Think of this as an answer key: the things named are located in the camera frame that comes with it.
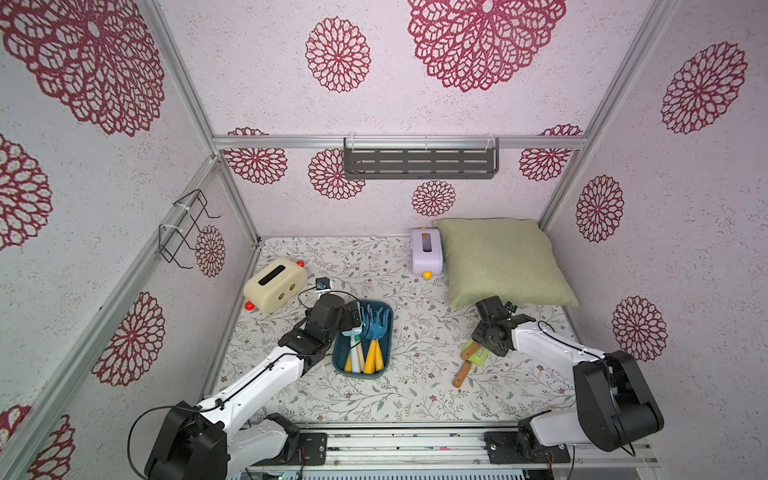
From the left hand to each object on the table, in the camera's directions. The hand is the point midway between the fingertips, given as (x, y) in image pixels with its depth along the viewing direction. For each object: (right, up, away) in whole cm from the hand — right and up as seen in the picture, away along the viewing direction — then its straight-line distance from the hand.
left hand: (341, 307), depth 85 cm
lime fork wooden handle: (+39, -15, +4) cm, 42 cm away
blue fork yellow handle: (+2, -16, 0) cm, 16 cm away
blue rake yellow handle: (+9, -7, +5) cm, 13 cm away
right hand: (+42, -9, +7) cm, 43 cm away
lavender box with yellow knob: (+27, +17, +21) cm, 38 cm away
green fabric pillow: (+53, +15, +14) cm, 57 cm away
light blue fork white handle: (+3, -8, +3) cm, 9 cm away
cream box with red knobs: (-22, +6, +10) cm, 25 cm away
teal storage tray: (-1, -12, +5) cm, 14 cm away
